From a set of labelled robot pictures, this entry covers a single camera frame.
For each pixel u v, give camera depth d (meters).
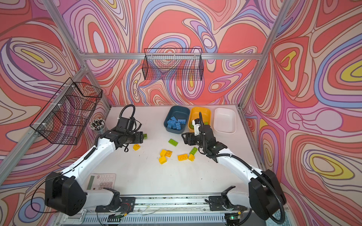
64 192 0.39
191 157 0.89
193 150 0.93
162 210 0.73
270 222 0.67
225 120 1.11
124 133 0.62
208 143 0.63
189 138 0.72
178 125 1.05
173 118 1.08
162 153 0.91
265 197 0.40
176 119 1.07
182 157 0.90
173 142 0.98
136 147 0.93
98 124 0.88
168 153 0.91
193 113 1.11
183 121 1.05
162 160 0.87
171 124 1.05
